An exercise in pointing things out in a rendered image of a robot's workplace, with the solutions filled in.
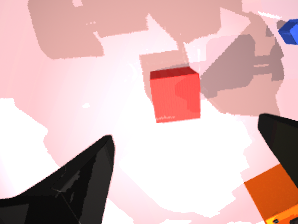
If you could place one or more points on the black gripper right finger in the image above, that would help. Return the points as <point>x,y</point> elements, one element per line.
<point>281,136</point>

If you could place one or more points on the blue cube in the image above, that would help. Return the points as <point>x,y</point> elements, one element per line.
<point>289,32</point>

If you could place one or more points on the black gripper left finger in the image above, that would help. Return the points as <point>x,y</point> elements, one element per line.
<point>74,194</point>

